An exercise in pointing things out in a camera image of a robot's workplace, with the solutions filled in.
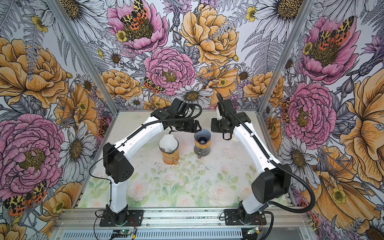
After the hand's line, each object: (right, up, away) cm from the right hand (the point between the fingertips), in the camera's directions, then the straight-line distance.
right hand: (215, 131), depth 81 cm
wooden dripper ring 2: (-6, -9, +8) cm, 14 cm away
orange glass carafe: (-26, -18, +11) cm, 33 cm away
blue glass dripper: (-6, -4, +11) cm, 13 cm away
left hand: (-11, -1, +2) cm, 11 cm away
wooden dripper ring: (-22, -13, +7) cm, 26 cm away
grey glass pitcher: (-7, -13, +10) cm, 18 cm away
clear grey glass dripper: (-28, -10, +1) cm, 30 cm away
